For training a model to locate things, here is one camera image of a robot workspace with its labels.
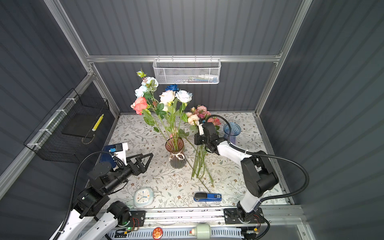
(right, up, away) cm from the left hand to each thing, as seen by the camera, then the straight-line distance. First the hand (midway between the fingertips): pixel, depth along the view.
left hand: (148, 155), depth 66 cm
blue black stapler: (+26, -26, +14) cm, 39 cm away
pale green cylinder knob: (+24, -32, -3) cm, 40 cm away
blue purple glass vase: (+44, +11, +19) cm, 49 cm away
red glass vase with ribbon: (+12, -4, +13) cm, 18 cm away
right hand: (+22, +7, +25) cm, 34 cm away
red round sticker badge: (+3, -37, +3) cm, 38 cm away
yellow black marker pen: (-30, +14, +11) cm, 35 cm away
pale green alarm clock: (-6, -24, +11) cm, 27 cm away
